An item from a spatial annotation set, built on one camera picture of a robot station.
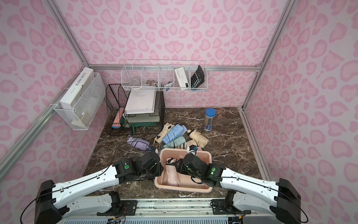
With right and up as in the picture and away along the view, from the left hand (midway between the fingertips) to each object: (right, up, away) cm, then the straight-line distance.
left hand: (164, 168), depth 75 cm
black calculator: (+19, +53, +17) cm, 59 cm away
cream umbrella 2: (+22, +12, +20) cm, 32 cm away
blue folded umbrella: (+6, +18, +23) cm, 29 cm away
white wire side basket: (-49, +36, +11) cm, 62 cm away
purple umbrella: (-20, +10, +20) cm, 30 cm away
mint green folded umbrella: (+5, +10, +20) cm, 23 cm away
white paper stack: (-18, +38, +19) cm, 46 cm away
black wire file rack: (-37, +24, +27) cm, 52 cm away
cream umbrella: (-2, +20, +25) cm, 32 cm away
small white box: (+9, +54, +16) cm, 57 cm away
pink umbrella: (+3, -6, +3) cm, 8 cm away
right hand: (+6, +1, -1) cm, 6 cm away
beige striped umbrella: (+12, +9, +18) cm, 23 cm away
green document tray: (-18, +25, +17) cm, 36 cm away
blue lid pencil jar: (+27, +30, +15) cm, 43 cm away
